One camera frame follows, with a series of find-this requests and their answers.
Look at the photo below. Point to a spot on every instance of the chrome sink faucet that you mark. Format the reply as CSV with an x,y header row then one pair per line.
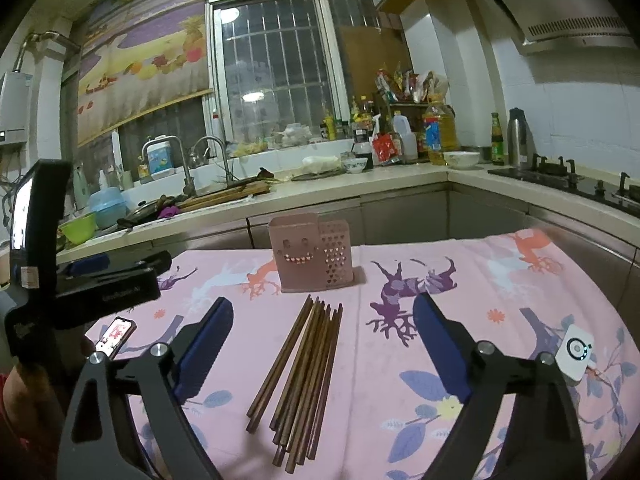
x,y
211,149
188,182

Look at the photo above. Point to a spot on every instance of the pink utensil holder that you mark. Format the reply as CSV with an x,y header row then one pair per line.
x,y
311,255

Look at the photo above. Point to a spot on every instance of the white gas water heater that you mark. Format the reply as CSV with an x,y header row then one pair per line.
x,y
15,89

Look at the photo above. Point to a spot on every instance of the range hood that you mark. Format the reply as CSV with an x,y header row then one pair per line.
x,y
544,25

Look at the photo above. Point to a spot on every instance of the large cooking oil bottle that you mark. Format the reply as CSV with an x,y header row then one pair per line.
x,y
439,129

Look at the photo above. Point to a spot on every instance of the chrome sink faucet right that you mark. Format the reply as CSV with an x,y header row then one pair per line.
x,y
211,149

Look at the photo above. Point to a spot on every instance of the person's left hand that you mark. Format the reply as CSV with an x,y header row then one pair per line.
x,y
31,416

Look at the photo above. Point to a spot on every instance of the blue plastic lidded container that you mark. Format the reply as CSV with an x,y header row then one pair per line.
x,y
108,206

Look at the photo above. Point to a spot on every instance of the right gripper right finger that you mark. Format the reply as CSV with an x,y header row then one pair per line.
x,y
543,439

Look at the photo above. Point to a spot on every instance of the green plastic bowl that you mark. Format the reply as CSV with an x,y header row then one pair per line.
x,y
79,230

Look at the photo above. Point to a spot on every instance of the white square device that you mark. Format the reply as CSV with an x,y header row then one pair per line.
x,y
574,353

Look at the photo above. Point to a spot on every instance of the dark soy sauce bottle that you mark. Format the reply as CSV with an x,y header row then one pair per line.
x,y
362,127

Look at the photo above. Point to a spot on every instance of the white blue detergent jug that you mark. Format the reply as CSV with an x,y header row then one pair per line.
x,y
159,157

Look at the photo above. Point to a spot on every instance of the pink patterned tablecloth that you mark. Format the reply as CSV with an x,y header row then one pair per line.
x,y
388,414

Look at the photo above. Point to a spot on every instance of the barred kitchen window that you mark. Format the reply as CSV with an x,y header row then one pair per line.
x,y
271,69

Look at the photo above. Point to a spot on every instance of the steel thermos kettle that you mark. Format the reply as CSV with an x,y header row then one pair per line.
x,y
520,140

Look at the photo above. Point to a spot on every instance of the fruit pattern window blind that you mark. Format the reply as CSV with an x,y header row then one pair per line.
x,y
156,63

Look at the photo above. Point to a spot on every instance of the white ceramic bowl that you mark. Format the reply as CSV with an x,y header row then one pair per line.
x,y
462,159

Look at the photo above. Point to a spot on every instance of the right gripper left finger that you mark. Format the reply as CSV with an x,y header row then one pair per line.
x,y
99,439

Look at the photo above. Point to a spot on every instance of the black gas stove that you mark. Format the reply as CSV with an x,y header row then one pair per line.
x,y
561,175

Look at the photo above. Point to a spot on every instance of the red snack bag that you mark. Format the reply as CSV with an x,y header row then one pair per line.
x,y
385,149

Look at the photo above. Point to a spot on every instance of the smartphone with red screen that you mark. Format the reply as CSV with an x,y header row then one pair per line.
x,y
115,336

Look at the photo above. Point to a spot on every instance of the chrome sink faucet left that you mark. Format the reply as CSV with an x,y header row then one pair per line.
x,y
188,182

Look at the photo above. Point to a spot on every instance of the black pan in sink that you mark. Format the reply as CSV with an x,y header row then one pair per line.
x,y
142,214

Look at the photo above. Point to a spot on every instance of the white plastic jug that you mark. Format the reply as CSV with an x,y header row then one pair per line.
x,y
408,142

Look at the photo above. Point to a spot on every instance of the green glass sauce bottle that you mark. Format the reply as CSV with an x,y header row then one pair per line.
x,y
497,141

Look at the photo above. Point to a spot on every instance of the white plastic bag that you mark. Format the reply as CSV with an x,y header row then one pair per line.
x,y
317,164

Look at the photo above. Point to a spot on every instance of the wooden cutting board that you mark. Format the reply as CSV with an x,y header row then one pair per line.
x,y
225,196

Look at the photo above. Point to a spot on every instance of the yellow condiment bottle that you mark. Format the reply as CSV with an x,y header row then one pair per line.
x,y
330,126

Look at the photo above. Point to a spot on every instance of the small patterned bowl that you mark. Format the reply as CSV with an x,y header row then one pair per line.
x,y
356,165

